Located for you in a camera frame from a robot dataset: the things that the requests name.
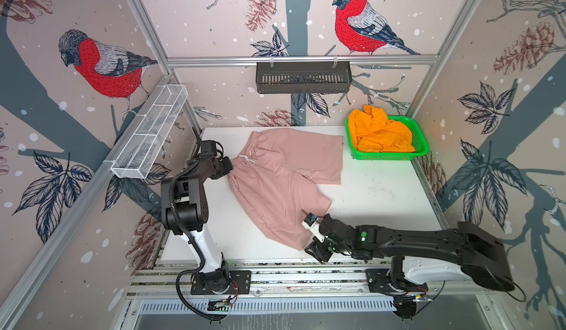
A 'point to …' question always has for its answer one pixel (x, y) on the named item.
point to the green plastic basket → (418, 140)
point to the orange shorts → (374, 132)
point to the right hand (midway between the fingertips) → (307, 248)
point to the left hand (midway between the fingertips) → (227, 165)
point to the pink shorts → (274, 174)
